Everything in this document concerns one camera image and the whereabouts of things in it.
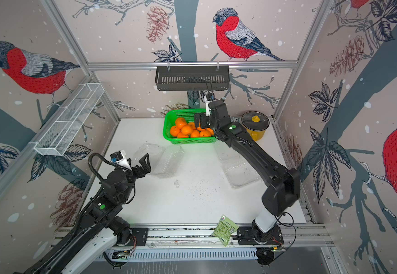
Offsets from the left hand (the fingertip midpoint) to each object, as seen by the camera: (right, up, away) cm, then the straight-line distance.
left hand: (142, 153), depth 74 cm
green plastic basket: (+8, +8, +33) cm, 35 cm away
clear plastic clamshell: (+3, -8, +25) cm, 27 cm away
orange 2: (+31, +11, +33) cm, 47 cm away
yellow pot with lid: (+59, +15, +26) cm, 67 cm away
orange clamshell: (+17, +11, +26) cm, 33 cm away
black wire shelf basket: (+20, +44, +32) cm, 58 cm away
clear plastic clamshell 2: (+48, -13, +21) cm, 54 cm away
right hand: (+28, +19, +6) cm, 34 cm away
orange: (+12, +16, +32) cm, 38 cm away
